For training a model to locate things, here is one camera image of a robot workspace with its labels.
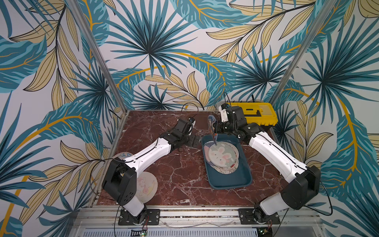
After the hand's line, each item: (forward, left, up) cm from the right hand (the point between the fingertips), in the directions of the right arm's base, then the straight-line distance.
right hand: (214, 124), depth 80 cm
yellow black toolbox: (+15, -34, -8) cm, 38 cm away
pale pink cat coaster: (-24, +38, -25) cm, 52 cm away
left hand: (-3, +13, -9) cm, 16 cm away
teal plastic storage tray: (-21, -16, -23) cm, 35 cm away
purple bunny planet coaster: (-3, 0, -22) cm, 23 cm away
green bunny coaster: (-7, -9, -22) cm, 25 cm away
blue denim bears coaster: (+4, +1, -3) cm, 5 cm away
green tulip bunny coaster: (-17, -7, -24) cm, 30 cm away
